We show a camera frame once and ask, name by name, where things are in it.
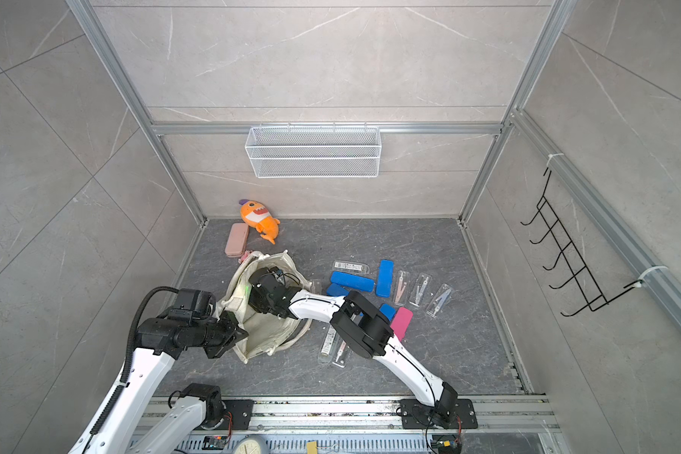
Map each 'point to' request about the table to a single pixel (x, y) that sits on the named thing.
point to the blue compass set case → (385, 278)
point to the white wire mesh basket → (313, 151)
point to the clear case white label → (326, 352)
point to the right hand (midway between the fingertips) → (240, 296)
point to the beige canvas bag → (266, 332)
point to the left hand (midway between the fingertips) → (253, 328)
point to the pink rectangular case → (236, 240)
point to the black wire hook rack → (594, 299)
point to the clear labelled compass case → (350, 267)
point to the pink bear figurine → (244, 256)
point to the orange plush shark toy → (256, 216)
